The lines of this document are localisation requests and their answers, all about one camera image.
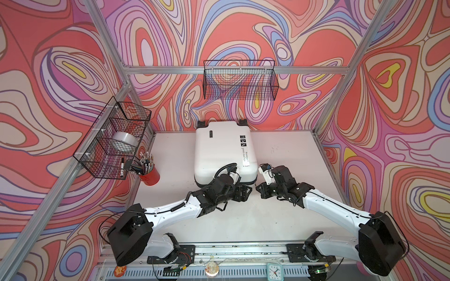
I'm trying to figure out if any round clear badge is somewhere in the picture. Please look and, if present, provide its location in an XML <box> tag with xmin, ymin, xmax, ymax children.
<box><xmin>205</xmin><ymin>261</ymin><xmax>220</xmax><ymax>278</ymax></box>

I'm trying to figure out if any red round sticker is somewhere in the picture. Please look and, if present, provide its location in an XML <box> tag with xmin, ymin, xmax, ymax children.
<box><xmin>113</xmin><ymin>266</ymin><xmax>127</xmax><ymax>277</ymax></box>

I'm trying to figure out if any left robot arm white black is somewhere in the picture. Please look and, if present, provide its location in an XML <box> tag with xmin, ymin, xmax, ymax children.
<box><xmin>107</xmin><ymin>174</ymin><xmax>253</xmax><ymax>266</ymax></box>

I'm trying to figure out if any left black wire basket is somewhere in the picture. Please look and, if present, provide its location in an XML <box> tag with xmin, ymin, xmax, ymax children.
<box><xmin>73</xmin><ymin>97</ymin><xmax>152</xmax><ymax>180</ymax></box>

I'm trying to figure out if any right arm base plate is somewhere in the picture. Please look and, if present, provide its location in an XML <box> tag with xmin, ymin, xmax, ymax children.
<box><xmin>284</xmin><ymin>244</ymin><xmax>336</xmax><ymax>263</ymax></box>

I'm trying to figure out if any black wire basket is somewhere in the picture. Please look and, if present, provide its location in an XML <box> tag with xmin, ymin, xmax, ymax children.
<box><xmin>73</xmin><ymin>97</ymin><xmax>152</xmax><ymax>180</ymax></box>
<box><xmin>203</xmin><ymin>59</ymin><xmax>279</xmax><ymax>101</ymax></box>

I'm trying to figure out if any silver duct tape roll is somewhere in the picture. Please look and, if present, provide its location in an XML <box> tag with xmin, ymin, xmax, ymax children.
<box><xmin>111</xmin><ymin>131</ymin><xmax>138</xmax><ymax>153</ymax></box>

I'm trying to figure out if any back black wire basket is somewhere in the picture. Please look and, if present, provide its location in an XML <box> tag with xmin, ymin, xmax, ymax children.
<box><xmin>203</xmin><ymin>59</ymin><xmax>279</xmax><ymax>101</ymax></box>

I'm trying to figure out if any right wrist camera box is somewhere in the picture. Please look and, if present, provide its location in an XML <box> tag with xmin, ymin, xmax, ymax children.
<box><xmin>259</xmin><ymin>163</ymin><xmax>275</xmax><ymax>185</ymax></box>

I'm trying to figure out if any black suitcase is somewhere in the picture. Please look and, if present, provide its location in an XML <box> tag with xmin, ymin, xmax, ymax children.
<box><xmin>194</xmin><ymin>119</ymin><xmax>258</xmax><ymax>187</ymax></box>

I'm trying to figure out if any red pen cup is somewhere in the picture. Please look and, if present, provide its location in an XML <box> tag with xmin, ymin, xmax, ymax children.
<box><xmin>139</xmin><ymin>166</ymin><xmax>161</xmax><ymax>186</ymax></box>

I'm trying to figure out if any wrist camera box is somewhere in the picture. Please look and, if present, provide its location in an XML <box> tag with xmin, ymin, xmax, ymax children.
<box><xmin>259</xmin><ymin>163</ymin><xmax>275</xmax><ymax>185</ymax></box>
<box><xmin>227</xmin><ymin>166</ymin><xmax>241</xmax><ymax>184</ymax></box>

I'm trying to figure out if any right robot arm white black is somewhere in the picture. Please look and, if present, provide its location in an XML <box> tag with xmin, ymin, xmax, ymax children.
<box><xmin>256</xmin><ymin>180</ymin><xmax>407</xmax><ymax>276</ymax></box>

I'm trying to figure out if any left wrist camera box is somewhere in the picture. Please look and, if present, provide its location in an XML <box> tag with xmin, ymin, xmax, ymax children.
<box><xmin>227</xmin><ymin>166</ymin><xmax>241</xmax><ymax>184</ymax></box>

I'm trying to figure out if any small teal clock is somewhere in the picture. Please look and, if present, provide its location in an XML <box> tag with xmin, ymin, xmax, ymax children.
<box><xmin>267</xmin><ymin>263</ymin><xmax>284</xmax><ymax>281</ymax></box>

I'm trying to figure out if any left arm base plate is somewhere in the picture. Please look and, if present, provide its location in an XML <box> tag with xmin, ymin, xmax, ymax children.
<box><xmin>147</xmin><ymin>244</ymin><xmax>196</xmax><ymax>266</ymax></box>

